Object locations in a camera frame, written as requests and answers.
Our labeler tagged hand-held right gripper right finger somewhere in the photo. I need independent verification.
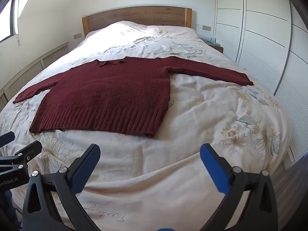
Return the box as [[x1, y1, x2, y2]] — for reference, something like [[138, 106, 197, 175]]
[[200, 143, 280, 231]]

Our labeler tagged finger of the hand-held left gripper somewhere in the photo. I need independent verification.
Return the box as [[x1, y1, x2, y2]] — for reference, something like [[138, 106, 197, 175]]
[[0, 131, 15, 149], [0, 140, 43, 174]]

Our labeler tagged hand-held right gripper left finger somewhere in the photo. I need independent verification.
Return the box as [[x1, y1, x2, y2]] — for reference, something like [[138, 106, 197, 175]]
[[22, 144, 101, 231]]

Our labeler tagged dark red knit sweater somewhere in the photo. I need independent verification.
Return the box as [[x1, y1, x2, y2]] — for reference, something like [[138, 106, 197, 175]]
[[13, 56, 254, 139]]

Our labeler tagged floral cream duvet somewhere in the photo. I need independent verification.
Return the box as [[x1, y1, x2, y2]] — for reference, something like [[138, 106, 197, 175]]
[[0, 20, 293, 231]]

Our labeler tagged white slatted radiator cover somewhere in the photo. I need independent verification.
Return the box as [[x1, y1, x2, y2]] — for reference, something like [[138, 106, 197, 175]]
[[0, 42, 69, 110]]

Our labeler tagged window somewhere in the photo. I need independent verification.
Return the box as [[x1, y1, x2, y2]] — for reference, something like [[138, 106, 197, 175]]
[[0, 0, 19, 43]]

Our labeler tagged wooden nightstand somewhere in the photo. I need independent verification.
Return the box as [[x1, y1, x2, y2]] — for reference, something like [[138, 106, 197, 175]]
[[206, 38, 224, 54]]

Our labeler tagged white wardrobe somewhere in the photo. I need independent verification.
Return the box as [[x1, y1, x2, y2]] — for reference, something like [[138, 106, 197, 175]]
[[214, 0, 308, 159]]

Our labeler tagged wooden headboard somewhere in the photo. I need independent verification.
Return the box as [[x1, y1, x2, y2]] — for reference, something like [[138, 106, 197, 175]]
[[82, 5, 192, 38]]

